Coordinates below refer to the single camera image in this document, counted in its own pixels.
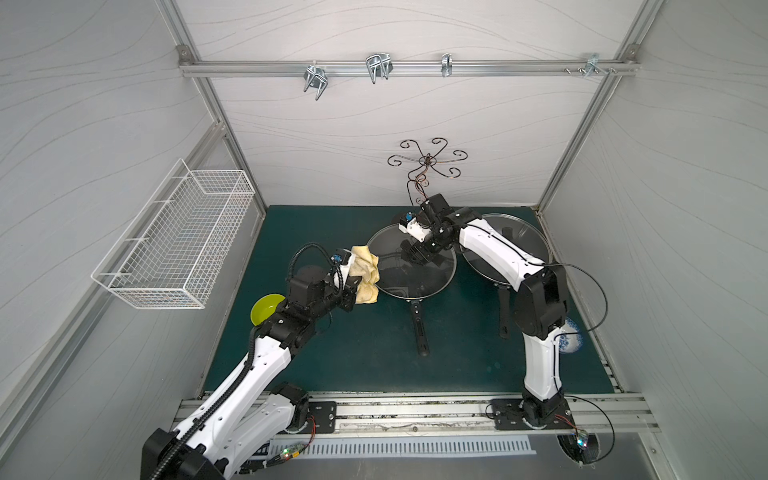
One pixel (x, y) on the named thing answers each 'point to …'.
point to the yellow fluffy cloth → (365, 266)
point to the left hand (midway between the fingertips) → (358, 277)
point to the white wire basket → (174, 250)
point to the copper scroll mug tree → (426, 161)
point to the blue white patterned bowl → (571, 342)
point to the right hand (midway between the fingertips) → (417, 250)
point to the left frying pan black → (416, 309)
